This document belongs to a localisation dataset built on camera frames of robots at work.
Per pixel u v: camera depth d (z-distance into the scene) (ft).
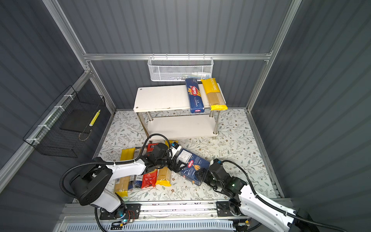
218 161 2.53
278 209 1.51
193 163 2.76
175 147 2.54
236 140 3.35
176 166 2.52
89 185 1.46
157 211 2.47
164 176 2.71
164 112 3.92
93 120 2.52
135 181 2.65
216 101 2.43
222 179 2.03
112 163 1.65
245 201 1.78
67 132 2.38
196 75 3.00
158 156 2.28
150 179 2.70
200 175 2.39
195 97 2.41
